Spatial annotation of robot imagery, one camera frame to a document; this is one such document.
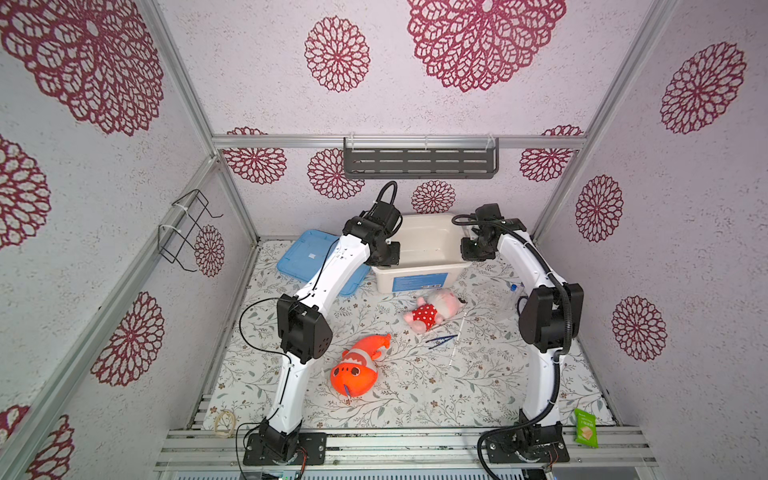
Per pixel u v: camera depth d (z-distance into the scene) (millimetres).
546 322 558
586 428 762
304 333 538
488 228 723
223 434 748
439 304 941
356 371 777
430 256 1101
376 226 638
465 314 990
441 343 922
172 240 751
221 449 746
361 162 1001
